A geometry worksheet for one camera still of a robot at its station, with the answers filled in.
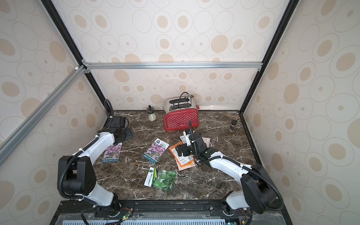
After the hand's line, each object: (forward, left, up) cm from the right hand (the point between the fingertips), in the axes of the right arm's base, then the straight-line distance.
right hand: (187, 144), depth 86 cm
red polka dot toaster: (+22, +7, +7) cm, 24 cm away
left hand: (+6, +36, +2) cm, 37 cm away
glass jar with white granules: (+28, +29, +1) cm, 41 cm away
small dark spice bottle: (+22, -33, -4) cm, 40 cm away
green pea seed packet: (-19, +13, -11) cm, 25 cm away
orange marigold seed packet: (-7, +3, -10) cm, 13 cm away
